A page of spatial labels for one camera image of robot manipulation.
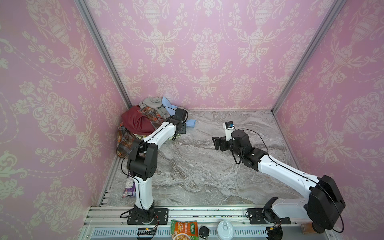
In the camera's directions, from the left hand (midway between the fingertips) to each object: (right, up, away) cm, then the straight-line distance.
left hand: (178, 127), depth 97 cm
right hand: (+24, -4, -15) cm, 29 cm away
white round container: (+24, -45, -31) cm, 60 cm away
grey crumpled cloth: (-20, +18, +16) cm, 31 cm away
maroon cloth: (-27, +4, 0) cm, 27 cm away
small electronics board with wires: (-12, -51, -24) cm, 57 cm away
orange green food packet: (+6, -47, -29) cm, 55 cm away
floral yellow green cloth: (-1, -6, +9) cm, 10 cm away
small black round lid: (+15, -43, -35) cm, 57 cm away
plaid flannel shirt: (-36, -7, +4) cm, 37 cm away
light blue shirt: (-2, +11, -13) cm, 17 cm away
